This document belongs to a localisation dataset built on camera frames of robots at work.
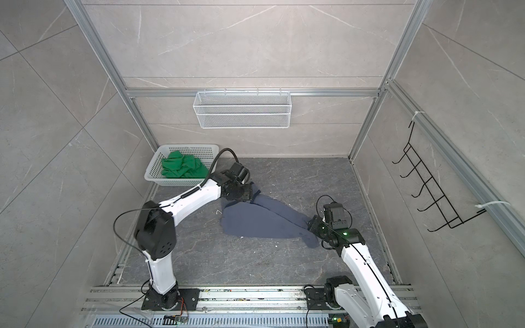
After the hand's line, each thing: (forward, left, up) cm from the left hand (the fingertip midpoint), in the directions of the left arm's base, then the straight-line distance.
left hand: (247, 190), depth 90 cm
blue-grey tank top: (-8, -7, -10) cm, 15 cm away
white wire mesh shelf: (+38, +2, +17) cm, 41 cm away
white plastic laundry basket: (+32, +25, -6) cm, 41 cm away
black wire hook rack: (-28, -62, +22) cm, 71 cm away
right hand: (-16, -27, -2) cm, 31 cm away
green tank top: (+23, +39, -8) cm, 46 cm away
